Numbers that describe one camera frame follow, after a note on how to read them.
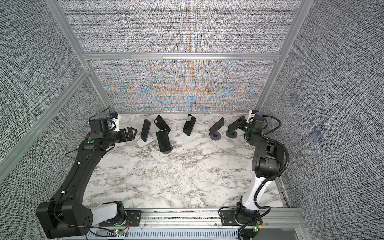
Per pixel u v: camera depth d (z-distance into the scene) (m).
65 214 0.39
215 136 1.06
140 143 1.00
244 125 0.88
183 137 1.03
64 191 0.41
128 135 0.72
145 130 0.96
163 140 0.91
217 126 0.99
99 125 0.59
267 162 0.52
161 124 0.98
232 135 1.06
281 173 0.49
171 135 1.06
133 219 0.73
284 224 0.73
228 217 0.74
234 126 1.01
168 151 0.96
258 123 0.77
